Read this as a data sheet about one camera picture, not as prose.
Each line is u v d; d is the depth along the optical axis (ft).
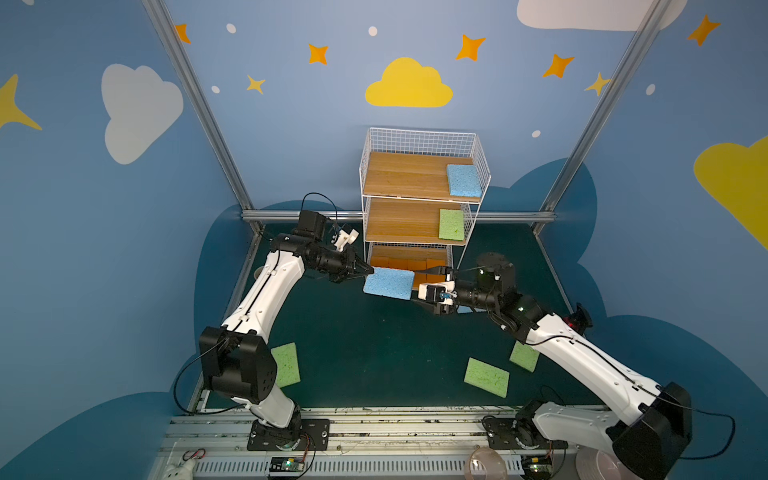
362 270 2.46
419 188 2.46
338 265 2.28
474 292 2.00
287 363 2.76
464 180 2.42
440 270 2.11
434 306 2.10
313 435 2.41
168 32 2.32
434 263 3.52
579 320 2.66
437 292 1.83
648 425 1.25
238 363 1.42
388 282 2.41
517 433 2.22
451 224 2.83
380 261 3.52
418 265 3.53
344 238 2.46
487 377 2.70
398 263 3.55
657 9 2.26
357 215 2.56
